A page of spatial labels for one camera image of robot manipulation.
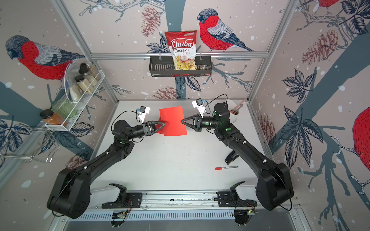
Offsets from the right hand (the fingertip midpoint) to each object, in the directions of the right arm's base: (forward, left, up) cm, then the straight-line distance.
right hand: (182, 122), depth 68 cm
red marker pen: (-10, -25, -31) cm, 41 cm away
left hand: (-1, +8, -1) cm, 8 cm away
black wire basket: (+45, +15, +3) cm, 47 cm away
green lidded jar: (+6, +61, +3) cm, 61 cm away
